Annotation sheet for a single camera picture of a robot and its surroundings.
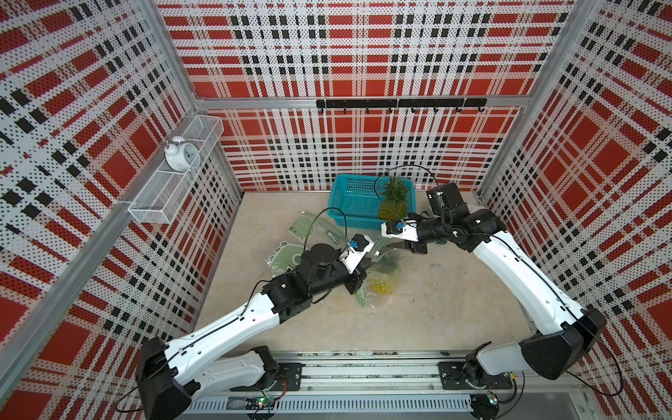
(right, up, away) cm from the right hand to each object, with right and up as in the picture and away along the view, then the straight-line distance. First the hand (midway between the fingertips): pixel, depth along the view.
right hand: (395, 234), depth 71 cm
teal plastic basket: (-11, +12, +48) cm, 51 cm away
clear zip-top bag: (-2, -8, +5) cm, 9 cm away
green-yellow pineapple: (+4, +9, +27) cm, 28 cm away
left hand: (-6, -7, -2) cm, 9 cm away
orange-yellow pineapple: (-2, -16, +11) cm, 20 cm away
